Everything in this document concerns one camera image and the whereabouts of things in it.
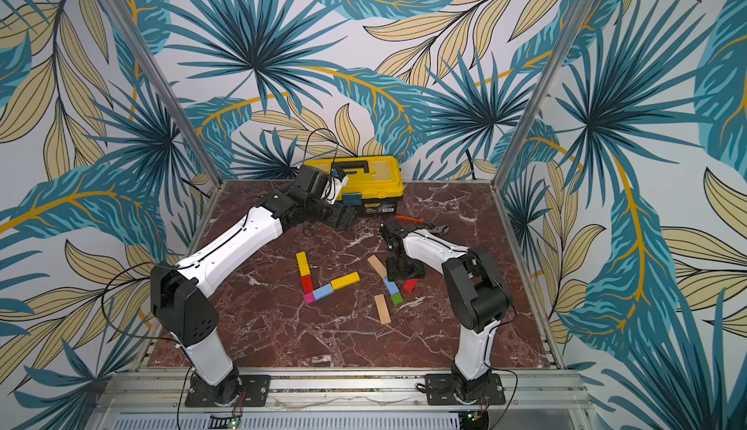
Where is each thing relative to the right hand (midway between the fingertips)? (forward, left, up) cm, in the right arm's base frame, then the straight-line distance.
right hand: (404, 275), depth 93 cm
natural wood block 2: (-11, +8, 0) cm, 13 cm away
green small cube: (-8, +3, 0) cm, 8 cm away
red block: (-2, +31, +1) cm, 31 cm away
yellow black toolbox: (+25, +9, +17) cm, 31 cm away
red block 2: (-3, -2, -1) cm, 3 cm away
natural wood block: (+4, +9, 0) cm, 9 cm away
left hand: (+9, +19, +21) cm, 30 cm away
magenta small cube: (-7, +30, 0) cm, 30 cm away
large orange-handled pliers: (+21, -12, -3) cm, 25 cm away
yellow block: (+4, +33, +1) cm, 33 cm away
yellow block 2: (-1, +19, 0) cm, 19 cm away
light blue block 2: (-3, +4, -1) cm, 5 cm away
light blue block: (-5, +26, 0) cm, 26 cm away
